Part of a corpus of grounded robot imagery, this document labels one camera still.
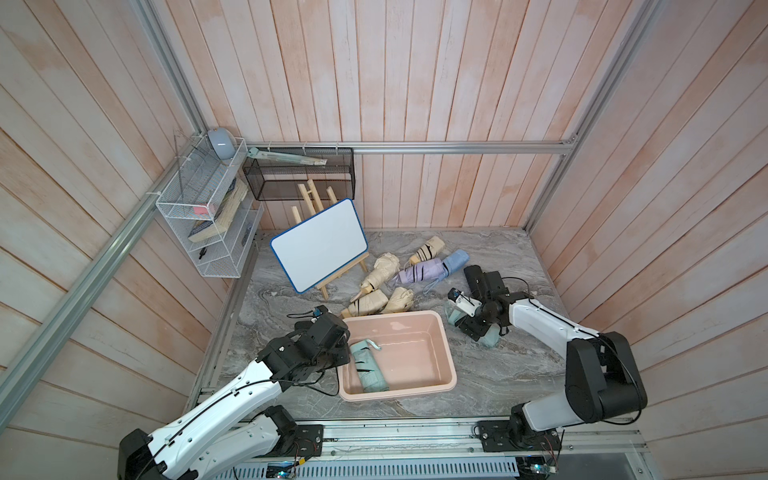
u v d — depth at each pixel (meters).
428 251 1.10
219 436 0.44
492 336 0.82
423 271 1.01
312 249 1.04
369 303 0.95
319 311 0.70
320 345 0.55
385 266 1.02
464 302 0.82
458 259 1.07
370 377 0.80
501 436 0.73
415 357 0.88
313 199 0.86
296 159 0.90
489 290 0.73
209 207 0.69
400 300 0.95
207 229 0.80
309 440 0.73
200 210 0.73
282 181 1.06
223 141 0.82
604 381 0.44
